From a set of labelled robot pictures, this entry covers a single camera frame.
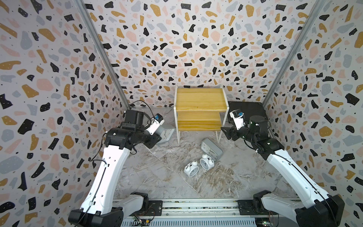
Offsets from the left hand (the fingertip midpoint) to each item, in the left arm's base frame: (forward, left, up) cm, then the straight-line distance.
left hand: (156, 134), depth 70 cm
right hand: (+7, -37, -1) cm, 37 cm away
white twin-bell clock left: (-10, -18, -20) cm, 29 cm away
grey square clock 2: (+2, -30, -21) cm, 37 cm away
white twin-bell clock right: (-7, -26, -21) cm, 34 cm away
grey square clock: (+3, -4, -4) cm, 6 cm away
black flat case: (+47, -69, -30) cm, 88 cm away
